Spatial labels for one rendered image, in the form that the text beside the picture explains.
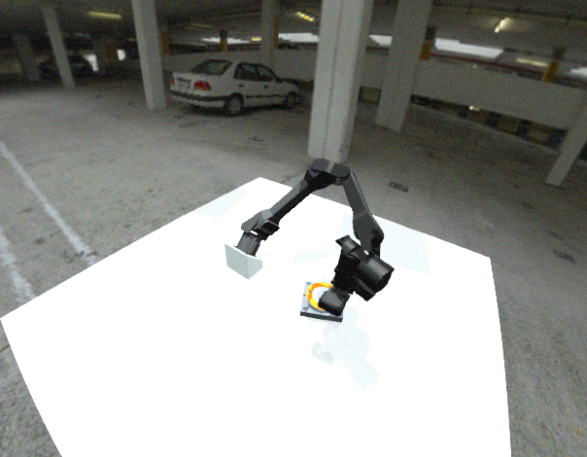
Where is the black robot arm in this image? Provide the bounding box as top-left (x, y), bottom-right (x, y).
top-left (233, 158), bottom-right (395, 301)

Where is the yellow and orange round plate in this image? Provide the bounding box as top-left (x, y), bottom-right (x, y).
top-left (306, 282), bottom-right (332, 312)

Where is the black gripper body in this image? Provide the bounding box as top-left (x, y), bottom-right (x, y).
top-left (317, 265), bottom-right (357, 317)

